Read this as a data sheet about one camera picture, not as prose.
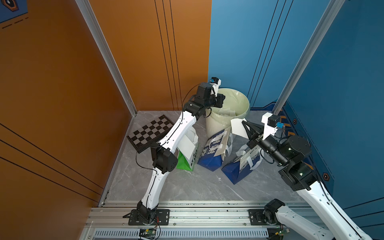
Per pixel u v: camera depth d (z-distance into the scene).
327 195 0.42
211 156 0.81
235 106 1.00
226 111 1.05
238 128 0.59
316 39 0.79
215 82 0.71
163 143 0.55
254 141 0.51
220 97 0.71
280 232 0.69
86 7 0.69
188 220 0.74
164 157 0.54
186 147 0.78
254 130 0.53
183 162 0.87
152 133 1.03
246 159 0.70
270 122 0.47
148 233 0.71
